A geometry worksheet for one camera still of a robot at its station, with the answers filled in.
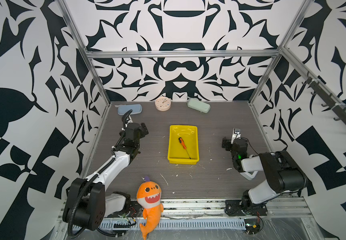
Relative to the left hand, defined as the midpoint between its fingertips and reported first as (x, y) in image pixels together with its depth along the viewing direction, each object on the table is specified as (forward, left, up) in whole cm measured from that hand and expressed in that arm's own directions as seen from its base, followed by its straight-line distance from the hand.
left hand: (135, 123), depth 85 cm
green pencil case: (+29, -39, -16) cm, 52 cm away
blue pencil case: (+27, +16, -18) cm, 36 cm away
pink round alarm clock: (+30, -14, -15) cm, 36 cm away
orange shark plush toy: (-36, -9, -9) cm, 38 cm away
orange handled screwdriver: (-3, -27, -16) cm, 31 cm away
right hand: (-3, -59, -12) cm, 61 cm away
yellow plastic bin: (-10, -23, -18) cm, 31 cm away
